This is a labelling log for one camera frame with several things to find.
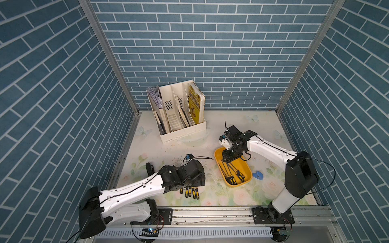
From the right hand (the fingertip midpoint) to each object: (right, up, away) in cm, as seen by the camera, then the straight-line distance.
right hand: (226, 159), depth 87 cm
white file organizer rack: (-35, +24, +29) cm, 51 cm away
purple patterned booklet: (-43, +40, +5) cm, 59 cm away
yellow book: (-17, +34, +10) cm, 39 cm away
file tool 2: (+7, -9, 0) cm, 12 cm away
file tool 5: (-19, -17, -6) cm, 26 cm away
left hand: (-13, -8, -13) cm, 20 cm away
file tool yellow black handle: (+1, -10, -2) cm, 11 cm away
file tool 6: (-17, -17, -6) cm, 25 cm away
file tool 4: (-22, -17, -6) cm, 29 cm away
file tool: (+3, -11, -1) cm, 11 cm away
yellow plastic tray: (+9, -7, +3) cm, 12 cm away
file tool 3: (-26, -16, -5) cm, 31 cm away
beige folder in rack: (-27, +29, +7) cm, 40 cm away
